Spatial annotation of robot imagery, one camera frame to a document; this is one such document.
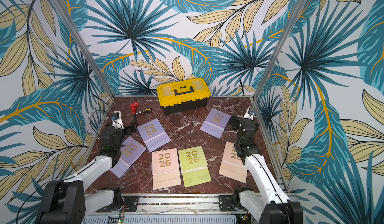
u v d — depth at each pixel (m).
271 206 0.40
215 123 1.04
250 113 0.65
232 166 0.87
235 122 0.72
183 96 0.99
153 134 0.97
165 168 0.84
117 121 0.70
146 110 1.09
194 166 0.84
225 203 0.73
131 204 0.74
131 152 0.89
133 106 1.13
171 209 0.73
